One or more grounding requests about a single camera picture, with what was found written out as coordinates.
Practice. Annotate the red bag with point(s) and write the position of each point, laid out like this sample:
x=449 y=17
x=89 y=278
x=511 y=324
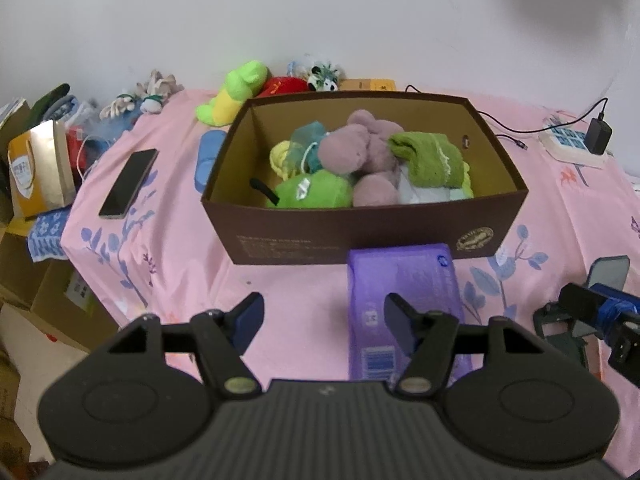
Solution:
x=75 y=150

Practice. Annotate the green caterpillar plush toy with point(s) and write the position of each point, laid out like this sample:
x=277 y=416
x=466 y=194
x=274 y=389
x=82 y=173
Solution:
x=235 y=90

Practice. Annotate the gold paper bag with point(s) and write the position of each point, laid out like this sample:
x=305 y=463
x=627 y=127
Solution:
x=40 y=170

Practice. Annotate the yellow-green knitted toy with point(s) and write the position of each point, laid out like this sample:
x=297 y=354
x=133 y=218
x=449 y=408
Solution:
x=467 y=182

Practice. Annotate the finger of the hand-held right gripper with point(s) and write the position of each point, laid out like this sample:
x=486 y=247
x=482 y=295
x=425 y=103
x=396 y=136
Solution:
x=580 y=302

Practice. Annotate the green fuzzy sock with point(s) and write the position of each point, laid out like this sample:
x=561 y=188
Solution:
x=425 y=160

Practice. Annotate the cardboard box with label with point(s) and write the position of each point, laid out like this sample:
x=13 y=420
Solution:
x=50 y=300

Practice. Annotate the purple packet box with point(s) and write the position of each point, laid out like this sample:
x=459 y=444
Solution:
x=400 y=280

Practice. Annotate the grey bunny plush toy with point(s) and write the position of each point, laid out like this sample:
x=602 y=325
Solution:
x=117 y=105
x=157 y=90

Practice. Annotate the panda plush toy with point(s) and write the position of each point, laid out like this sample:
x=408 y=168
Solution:
x=322 y=80

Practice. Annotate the blue patterned cloth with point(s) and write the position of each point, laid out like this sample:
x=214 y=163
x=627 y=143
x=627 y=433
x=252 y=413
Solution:
x=47 y=235

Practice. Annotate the black charger plug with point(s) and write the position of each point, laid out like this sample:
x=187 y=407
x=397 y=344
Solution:
x=598 y=136

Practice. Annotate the bluish plastic bag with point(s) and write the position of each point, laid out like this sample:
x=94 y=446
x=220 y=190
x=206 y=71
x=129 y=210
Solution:
x=95 y=120

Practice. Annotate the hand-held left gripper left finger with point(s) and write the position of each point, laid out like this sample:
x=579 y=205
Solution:
x=249 y=320

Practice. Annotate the green round plush toy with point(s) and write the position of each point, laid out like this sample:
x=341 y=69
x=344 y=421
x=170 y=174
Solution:
x=310 y=190

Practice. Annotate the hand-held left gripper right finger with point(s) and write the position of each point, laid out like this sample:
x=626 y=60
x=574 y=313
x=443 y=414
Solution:
x=399 y=322

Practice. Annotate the orange flat box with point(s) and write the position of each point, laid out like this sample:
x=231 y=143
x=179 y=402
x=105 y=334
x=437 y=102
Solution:
x=367 y=85

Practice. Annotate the white power strip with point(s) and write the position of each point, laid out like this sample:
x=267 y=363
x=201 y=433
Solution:
x=565 y=147

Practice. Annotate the white fluffy plush toy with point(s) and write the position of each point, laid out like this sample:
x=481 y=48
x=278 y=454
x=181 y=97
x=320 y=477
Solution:
x=420 y=192

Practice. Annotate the teal and yellow cloth bundle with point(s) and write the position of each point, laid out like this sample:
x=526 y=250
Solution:
x=307 y=140

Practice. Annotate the black smartphone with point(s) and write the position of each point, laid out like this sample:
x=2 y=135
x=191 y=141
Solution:
x=127 y=185

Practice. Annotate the smartphone in blue case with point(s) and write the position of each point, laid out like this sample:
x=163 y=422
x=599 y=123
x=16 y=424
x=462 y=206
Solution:
x=610 y=270

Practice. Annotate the pink printed bedsheet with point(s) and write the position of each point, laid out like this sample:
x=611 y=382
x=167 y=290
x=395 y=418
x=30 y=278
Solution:
x=165 y=270

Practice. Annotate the red plush toy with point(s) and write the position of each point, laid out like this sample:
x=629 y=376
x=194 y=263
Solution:
x=282 y=86

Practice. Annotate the dark green bag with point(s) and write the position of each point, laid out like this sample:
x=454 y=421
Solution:
x=50 y=97

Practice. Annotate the pink plush toy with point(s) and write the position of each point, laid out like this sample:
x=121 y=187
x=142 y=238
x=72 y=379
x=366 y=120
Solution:
x=350 y=147

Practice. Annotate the brown cardboard box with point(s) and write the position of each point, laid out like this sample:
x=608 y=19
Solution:
x=350 y=235

